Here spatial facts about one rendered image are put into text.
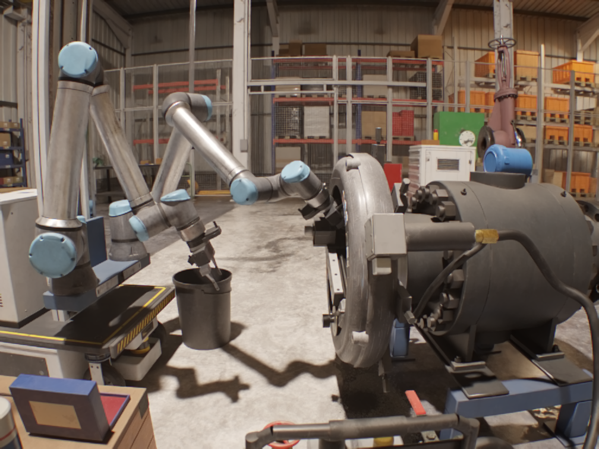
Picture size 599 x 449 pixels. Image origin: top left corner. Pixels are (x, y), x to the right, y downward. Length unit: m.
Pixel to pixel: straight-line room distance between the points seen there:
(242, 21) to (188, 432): 8.59
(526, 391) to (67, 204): 1.58
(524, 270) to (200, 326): 1.47
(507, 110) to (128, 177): 5.04
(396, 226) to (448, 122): 7.68
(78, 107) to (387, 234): 0.98
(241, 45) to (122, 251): 7.60
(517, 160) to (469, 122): 6.97
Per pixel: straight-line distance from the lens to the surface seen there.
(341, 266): 1.42
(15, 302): 1.77
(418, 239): 0.99
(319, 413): 1.60
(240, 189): 1.29
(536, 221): 1.41
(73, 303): 1.51
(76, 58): 1.32
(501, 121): 5.80
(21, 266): 1.79
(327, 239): 1.47
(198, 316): 1.99
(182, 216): 1.30
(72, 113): 1.31
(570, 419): 1.64
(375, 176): 1.16
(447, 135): 8.57
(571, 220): 1.50
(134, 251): 1.91
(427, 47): 13.53
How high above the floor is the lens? 0.97
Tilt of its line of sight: 10 degrees down
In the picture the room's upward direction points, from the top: straight up
